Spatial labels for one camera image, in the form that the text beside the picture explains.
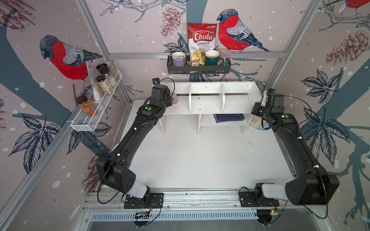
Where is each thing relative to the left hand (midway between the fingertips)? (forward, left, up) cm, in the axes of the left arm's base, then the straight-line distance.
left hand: (166, 90), depth 77 cm
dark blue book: (-4, -32, -20) cm, 38 cm away
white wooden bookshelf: (+1, -29, -12) cm, 31 cm away
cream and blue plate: (-16, -47, -8) cm, 50 cm away
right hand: (-4, -50, -7) cm, 51 cm away
